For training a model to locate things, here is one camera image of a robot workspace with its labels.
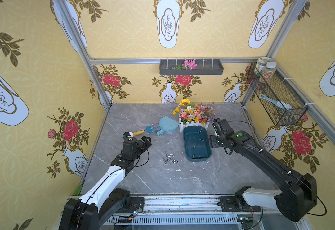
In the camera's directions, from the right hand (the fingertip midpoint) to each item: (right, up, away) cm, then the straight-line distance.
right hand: (217, 138), depth 83 cm
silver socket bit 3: (-13, -13, +7) cm, 20 cm away
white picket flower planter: (-13, +14, +9) cm, 21 cm away
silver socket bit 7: (-25, -16, +6) cm, 30 cm away
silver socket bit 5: (-27, -13, +9) cm, 31 cm away
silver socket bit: (-12, -8, +12) cm, 18 cm away
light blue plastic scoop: (-29, +6, +23) cm, 38 cm away
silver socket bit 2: (-6, -4, +14) cm, 16 cm away
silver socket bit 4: (-30, -11, +9) cm, 33 cm away
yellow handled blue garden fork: (-42, +3, +22) cm, 47 cm away
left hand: (-45, -2, +3) cm, 45 cm away
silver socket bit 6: (-30, -15, +7) cm, 34 cm away
